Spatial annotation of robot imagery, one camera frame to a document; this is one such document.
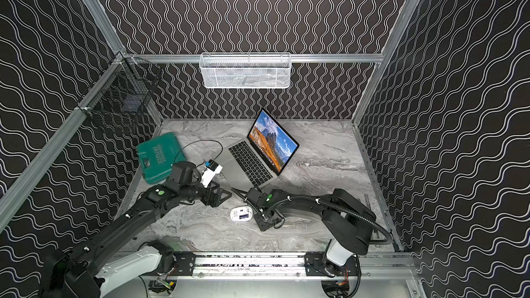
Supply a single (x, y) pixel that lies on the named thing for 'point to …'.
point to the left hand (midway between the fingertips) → (228, 191)
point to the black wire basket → (114, 102)
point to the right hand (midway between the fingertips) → (265, 222)
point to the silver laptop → (255, 161)
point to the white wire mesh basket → (245, 70)
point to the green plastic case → (158, 154)
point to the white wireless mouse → (241, 213)
